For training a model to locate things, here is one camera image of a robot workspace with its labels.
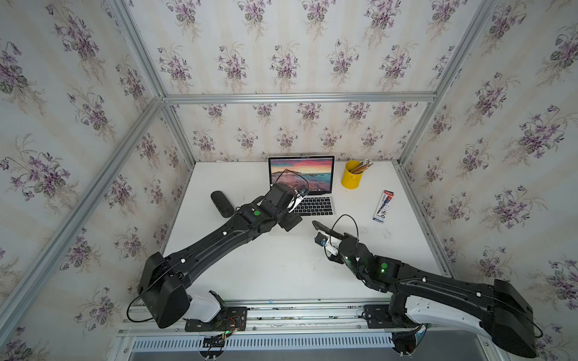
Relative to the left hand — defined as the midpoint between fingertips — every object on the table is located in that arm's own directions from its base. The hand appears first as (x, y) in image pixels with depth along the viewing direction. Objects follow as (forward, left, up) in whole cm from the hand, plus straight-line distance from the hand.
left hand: (289, 205), depth 79 cm
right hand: (-8, -16, -6) cm, 19 cm away
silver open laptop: (+23, -12, -8) cm, 27 cm away
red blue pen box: (+11, -43, -18) cm, 48 cm away
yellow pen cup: (+23, -29, -13) cm, 39 cm away
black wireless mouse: (-8, -10, -1) cm, 13 cm away
